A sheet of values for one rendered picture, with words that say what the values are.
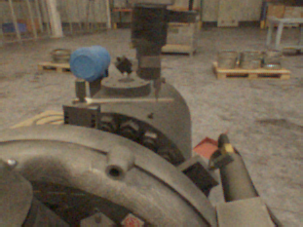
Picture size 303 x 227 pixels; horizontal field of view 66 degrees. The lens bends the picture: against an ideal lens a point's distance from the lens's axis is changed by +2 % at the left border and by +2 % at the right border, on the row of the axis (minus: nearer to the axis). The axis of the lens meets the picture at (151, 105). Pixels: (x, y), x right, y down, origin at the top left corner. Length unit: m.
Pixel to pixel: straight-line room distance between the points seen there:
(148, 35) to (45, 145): 0.29
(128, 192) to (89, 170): 0.08
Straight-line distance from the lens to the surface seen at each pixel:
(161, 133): 0.78
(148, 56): 0.48
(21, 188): 0.24
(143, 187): 0.44
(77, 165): 0.44
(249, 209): 0.56
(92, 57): 1.13
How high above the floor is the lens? 1.20
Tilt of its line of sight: 23 degrees down
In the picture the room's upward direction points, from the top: 1 degrees counter-clockwise
